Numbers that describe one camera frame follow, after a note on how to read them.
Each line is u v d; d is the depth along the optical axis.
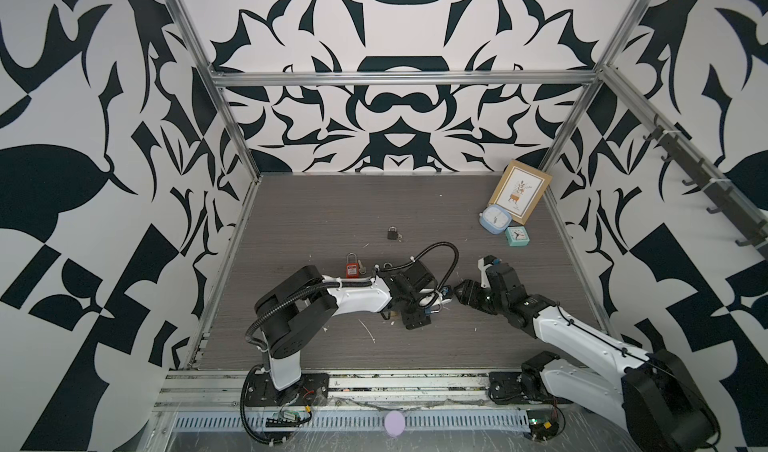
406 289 0.70
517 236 1.01
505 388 0.74
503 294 0.66
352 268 0.94
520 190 1.04
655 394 0.41
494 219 1.04
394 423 0.63
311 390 0.73
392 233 1.02
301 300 0.51
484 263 0.82
